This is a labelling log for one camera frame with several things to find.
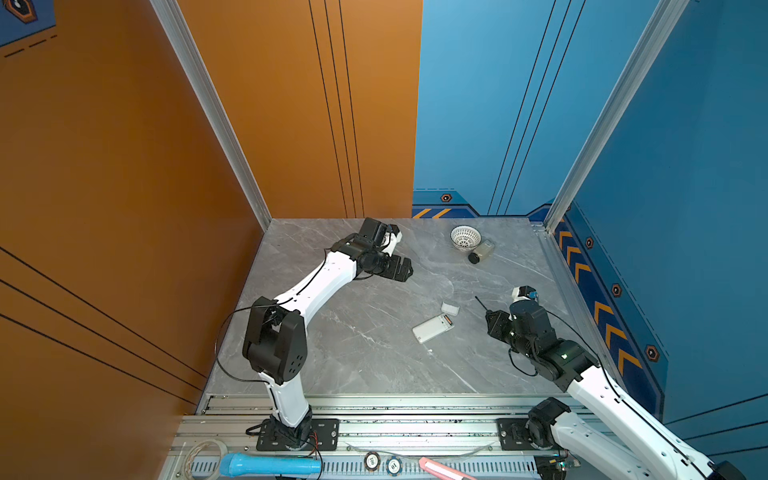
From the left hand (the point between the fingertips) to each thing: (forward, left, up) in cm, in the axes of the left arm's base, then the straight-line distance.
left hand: (400, 265), depth 88 cm
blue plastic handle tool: (-48, +37, -13) cm, 62 cm away
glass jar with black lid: (+16, -30, -13) cm, 37 cm away
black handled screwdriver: (-9, -24, -6) cm, 26 cm away
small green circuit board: (-47, -36, -17) cm, 62 cm away
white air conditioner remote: (-13, -10, -15) cm, 22 cm away
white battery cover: (-5, -17, -16) cm, 24 cm away
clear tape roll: (-47, +50, -16) cm, 70 cm away
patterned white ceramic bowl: (+23, -25, -13) cm, 36 cm away
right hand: (-16, -22, -2) cm, 27 cm away
